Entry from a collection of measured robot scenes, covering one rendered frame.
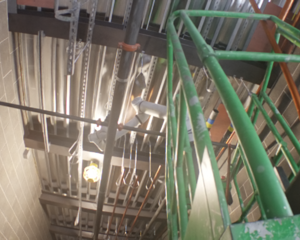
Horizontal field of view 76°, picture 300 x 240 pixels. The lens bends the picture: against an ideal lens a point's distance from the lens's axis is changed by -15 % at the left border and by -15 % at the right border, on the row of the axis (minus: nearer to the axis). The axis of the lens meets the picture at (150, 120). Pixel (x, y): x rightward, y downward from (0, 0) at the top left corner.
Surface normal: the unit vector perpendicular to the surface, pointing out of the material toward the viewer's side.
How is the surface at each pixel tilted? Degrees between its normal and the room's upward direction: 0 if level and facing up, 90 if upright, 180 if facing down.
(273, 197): 90
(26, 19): 180
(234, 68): 180
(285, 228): 90
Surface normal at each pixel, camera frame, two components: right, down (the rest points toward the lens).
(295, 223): -0.04, -0.77
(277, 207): -0.49, -0.67
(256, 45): 0.00, 0.64
